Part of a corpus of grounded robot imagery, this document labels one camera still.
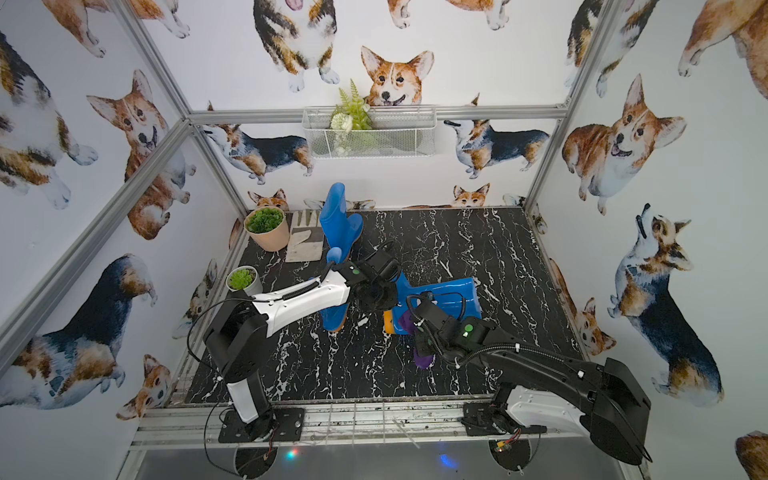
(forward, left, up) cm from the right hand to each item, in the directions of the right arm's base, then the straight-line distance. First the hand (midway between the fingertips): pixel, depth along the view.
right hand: (417, 337), depth 79 cm
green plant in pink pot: (+40, +52, +3) cm, 66 cm away
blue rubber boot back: (+11, -12, +1) cm, 16 cm away
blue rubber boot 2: (+6, +23, -2) cm, 24 cm away
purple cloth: (+3, +3, +3) cm, 5 cm away
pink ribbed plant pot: (+35, +50, -2) cm, 61 cm away
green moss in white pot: (+18, +53, +2) cm, 56 cm away
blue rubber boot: (+31, +23, +7) cm, 40 cm away
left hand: (+11, +4, 0) cm, 11 cm away
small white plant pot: (+16, +49, -2) cm, 52 cm away
